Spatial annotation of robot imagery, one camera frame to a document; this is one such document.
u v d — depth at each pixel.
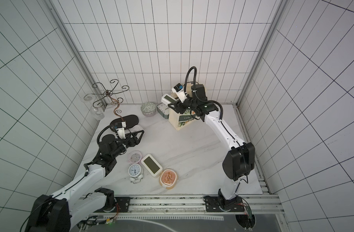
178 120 0.97
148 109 1.11
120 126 0.72
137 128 1.01
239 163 0.45
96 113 0.90
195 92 0.60
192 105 0.67
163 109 1.14
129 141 0.69
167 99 0.76
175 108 0.71
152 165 0.82
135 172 0.80
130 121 1.07
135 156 0.88
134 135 0.71
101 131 0.59
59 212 0.39
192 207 0.73
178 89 0.66
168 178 0.79
